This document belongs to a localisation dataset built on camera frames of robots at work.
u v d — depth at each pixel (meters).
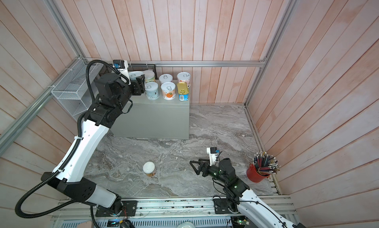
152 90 0.72
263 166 0.78
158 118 0.78
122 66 0.51
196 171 0.69
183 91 0.73
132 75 0.64
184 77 0.79
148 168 0.80
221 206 0.73
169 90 0.72
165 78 0.78
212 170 0.69
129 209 0.73
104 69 0.93
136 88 0.57
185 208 0.75
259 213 0.51
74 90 0.78
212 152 0.71
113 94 0.47
